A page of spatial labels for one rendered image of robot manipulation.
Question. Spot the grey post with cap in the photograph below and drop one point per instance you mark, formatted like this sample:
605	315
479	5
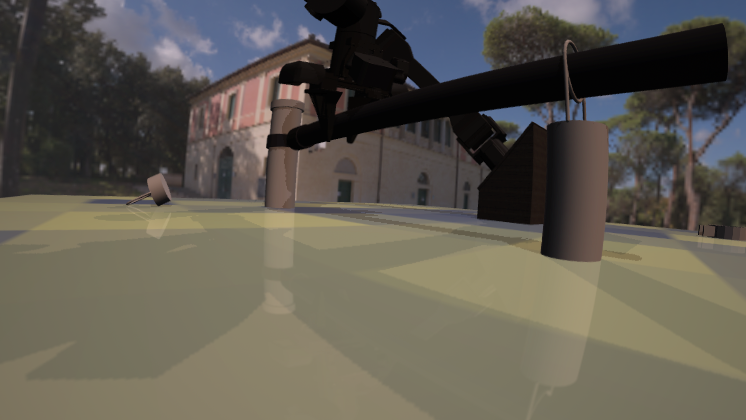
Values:
282	162

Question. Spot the black round pipe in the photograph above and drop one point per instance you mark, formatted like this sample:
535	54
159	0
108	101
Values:
685	58

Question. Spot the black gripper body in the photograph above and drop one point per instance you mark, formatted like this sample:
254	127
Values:
298	72

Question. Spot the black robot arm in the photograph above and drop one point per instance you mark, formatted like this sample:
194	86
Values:
393	62

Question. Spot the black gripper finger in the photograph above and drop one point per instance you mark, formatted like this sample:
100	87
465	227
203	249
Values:
354	102
325	106

